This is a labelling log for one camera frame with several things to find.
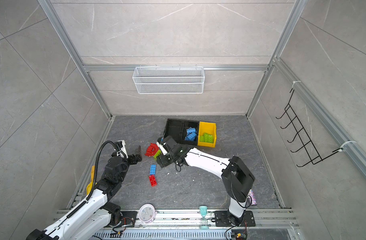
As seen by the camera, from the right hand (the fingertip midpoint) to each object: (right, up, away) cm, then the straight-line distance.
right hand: (162, 157), depth 84 cm
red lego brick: (-5, -14, 0) cm, 15 cm away
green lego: (-4, +1, +11) cm, 12 cm away
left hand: (-16, +8, -4) cm, 19 cm away
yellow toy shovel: (-40, -17, -2) cm, 44 cm away
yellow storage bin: (+29, +11, +21) cm, 37 cm away
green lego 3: (+31, +9, +20) cm, 38 cm away
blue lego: (-7, -9, +6) cm, 13 cm away
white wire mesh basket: (+2, +50, +17) cm, 53 cm away
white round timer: (-6, -26, -11) cm, 29 cm away
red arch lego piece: (-10, +2, +14) cm, 18 cm away
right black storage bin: (+14, +20, +27) cm, 36 cm away
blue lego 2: (+17, +15, +21) cm, 31 cm away
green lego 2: (+25, +9, +18) cm, 32 cm away
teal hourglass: (+23, -31, -11) cm, 40 cm away
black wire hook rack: (+66, +7, -18) cm, 69 cm away
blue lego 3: (+17, +10, +17) cm, 26 cm away
